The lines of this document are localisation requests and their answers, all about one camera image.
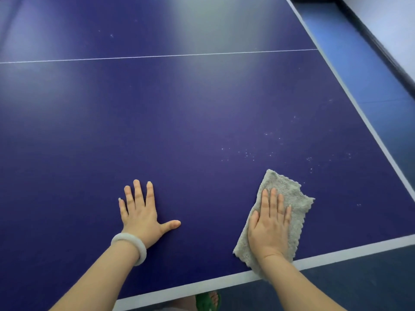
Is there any person's right hand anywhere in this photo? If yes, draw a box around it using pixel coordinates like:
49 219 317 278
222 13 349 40
248 187 292 263

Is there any person's left hand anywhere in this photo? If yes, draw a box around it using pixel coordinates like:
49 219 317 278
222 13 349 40
118 180 182 250

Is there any grey cleaning cloth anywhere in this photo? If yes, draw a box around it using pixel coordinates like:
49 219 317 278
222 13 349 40
233 169 316 281

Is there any person's left forearm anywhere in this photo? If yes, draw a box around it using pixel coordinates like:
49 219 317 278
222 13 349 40
48 240 140 311

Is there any person's right forearm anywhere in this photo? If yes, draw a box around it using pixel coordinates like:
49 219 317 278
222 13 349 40
259 254 348 311

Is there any person's left leg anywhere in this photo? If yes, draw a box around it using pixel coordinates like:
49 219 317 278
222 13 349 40
168 296 198 311

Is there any white jade bangle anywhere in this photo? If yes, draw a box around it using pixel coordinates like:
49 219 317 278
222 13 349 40
111 232 148 267

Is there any green right slipper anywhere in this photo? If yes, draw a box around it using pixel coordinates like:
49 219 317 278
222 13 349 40
195 291 222 311

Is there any blue table tennis table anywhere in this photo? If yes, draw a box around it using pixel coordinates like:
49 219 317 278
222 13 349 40
0 0 415 311

